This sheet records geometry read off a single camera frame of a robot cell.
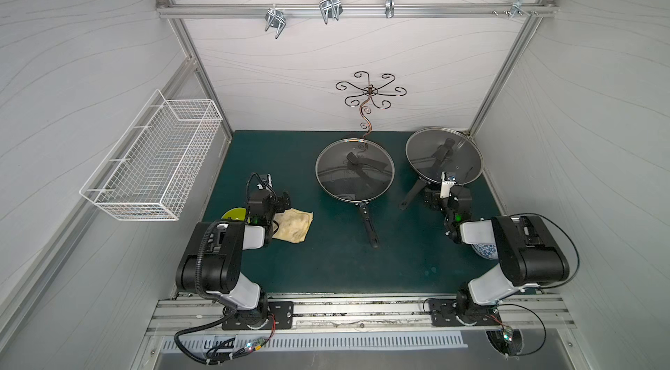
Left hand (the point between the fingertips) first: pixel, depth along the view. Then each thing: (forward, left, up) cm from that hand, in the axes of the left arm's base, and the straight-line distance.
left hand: (273, 191), depth 94 cm
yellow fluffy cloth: (-12, -8, -4) cm, 15 cm away
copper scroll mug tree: (+26, -34, +25) cm, 50 cm away
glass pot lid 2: (+11, -57, +11) cm, 59 cm away
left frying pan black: (+9, -31, +2) cm, 32 cm away
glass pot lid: (+9, -30, +2) cm, 32 cm away
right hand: (+3, -63, 0) cm, 63 cm away
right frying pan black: (+3, -54, +2) cm, 54 cm away
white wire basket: (-10, +26, +25) cm, 38 cm away
